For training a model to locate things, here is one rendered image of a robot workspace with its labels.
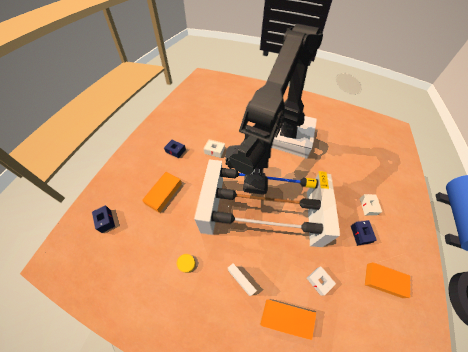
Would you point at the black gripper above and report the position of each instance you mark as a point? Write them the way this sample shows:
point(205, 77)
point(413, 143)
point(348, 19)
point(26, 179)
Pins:
point(258, 182)

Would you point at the cream rectangular bar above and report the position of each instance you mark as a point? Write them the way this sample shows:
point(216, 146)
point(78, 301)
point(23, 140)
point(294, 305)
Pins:
point(238, 276)

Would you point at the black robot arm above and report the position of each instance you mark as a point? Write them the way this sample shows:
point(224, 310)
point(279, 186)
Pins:
point(267, 108)

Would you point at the yellow round disc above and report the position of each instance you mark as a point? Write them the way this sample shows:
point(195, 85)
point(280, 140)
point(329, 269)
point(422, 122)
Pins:
point(186, 263)

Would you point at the orange rectangular block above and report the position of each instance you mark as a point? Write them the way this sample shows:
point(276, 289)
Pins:
point(387, 280)
point(162, 192)
point(288, 319)

